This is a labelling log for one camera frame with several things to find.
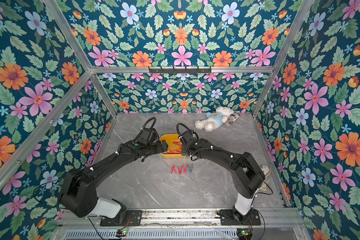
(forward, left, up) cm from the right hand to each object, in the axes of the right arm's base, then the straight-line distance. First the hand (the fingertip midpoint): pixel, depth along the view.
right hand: (187, 150), depth 89 cm
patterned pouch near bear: (+32, -33, -5) cm, 46 cm away
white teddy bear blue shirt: (+26, -19, 0) cm, 32 cm away
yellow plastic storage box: (+8, +9, -8) cm, 15 cm away
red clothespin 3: (-8, +1, -9) cm, 12 cm away
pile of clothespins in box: (+4, +7, -7) cm, 11 cm away
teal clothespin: (-8, -2, -8) cm, 12 cm away
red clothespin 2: (-10, +4, -8) cm, 13 cm away
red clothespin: (-9, +8, -9) cm, 15 cm away
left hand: (0, +13, +4) cm, 14 cm away
